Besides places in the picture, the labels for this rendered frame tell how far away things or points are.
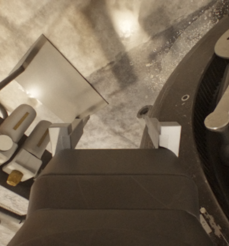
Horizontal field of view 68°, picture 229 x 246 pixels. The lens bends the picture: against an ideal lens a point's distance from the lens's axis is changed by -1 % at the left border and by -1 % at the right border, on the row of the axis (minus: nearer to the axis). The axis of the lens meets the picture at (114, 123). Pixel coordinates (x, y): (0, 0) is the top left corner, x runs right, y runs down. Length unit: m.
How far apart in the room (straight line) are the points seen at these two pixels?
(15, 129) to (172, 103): 0.51
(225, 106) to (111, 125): 0.82
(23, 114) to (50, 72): 0.29
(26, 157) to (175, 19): 0.69
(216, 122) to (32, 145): 0.57
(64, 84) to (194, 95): 0.71
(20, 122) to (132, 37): 0.52
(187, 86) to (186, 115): 0.07
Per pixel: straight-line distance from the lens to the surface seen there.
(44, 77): 0.92
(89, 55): 0.80
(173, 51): 0.77
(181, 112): 0.25
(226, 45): 0.33
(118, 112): 0.91
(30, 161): 0.62
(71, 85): 0.88
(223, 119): 0.20
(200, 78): 0.30
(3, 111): 1.17
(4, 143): 0.59
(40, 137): 0.67
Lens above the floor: 0.72
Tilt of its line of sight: 49 degrees down
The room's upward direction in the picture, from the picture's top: 169 degrees counter-clockwise
